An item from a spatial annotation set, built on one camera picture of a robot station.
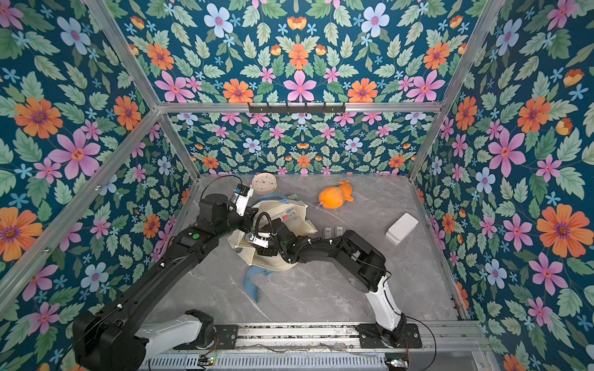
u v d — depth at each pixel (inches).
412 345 28.2
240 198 26.0
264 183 44.8
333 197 40.1
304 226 34.1
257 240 30.2
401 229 38.6
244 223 27.0
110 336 14.7
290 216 39.7
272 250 32.3
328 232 38.4
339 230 38.7
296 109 36.0
